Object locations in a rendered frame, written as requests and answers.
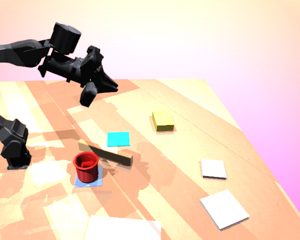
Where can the white flat pad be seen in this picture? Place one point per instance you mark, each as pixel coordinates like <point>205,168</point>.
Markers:
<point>224,209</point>

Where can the yellow rectangular block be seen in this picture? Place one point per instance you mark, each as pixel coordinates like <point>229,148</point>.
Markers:
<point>162,120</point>

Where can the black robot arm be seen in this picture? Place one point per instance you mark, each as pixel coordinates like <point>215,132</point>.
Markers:
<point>29,53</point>

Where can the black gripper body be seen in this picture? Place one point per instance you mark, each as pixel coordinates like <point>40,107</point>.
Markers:
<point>89,85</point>

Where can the tan wooden bar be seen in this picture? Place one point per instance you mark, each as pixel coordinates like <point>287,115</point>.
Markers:
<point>106,152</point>

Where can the red cup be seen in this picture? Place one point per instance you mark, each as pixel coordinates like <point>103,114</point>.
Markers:
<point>86,164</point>

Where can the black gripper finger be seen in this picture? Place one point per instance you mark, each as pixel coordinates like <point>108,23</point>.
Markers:
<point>104,87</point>
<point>105,77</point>

